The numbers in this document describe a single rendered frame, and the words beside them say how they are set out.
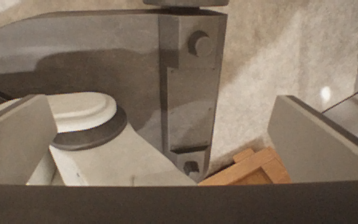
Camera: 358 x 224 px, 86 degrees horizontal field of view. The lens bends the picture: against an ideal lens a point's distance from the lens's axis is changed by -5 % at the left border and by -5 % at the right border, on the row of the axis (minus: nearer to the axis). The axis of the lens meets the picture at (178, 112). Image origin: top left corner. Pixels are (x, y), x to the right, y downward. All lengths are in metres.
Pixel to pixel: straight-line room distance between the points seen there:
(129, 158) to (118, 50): 0.24
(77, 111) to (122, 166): 0.12
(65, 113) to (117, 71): 0.17
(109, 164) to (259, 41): 0.62
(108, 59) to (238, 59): 0.44
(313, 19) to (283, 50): 0.14
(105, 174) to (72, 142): 0.08
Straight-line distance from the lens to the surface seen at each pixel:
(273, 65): 0.83
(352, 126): 1.38
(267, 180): 0.91
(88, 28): 0.46
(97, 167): 0.32
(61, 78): 0.50
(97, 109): 0.36
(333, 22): 0.95
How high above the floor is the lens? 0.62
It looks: 56 degrees down
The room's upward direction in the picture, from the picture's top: 156 degrees clockwise
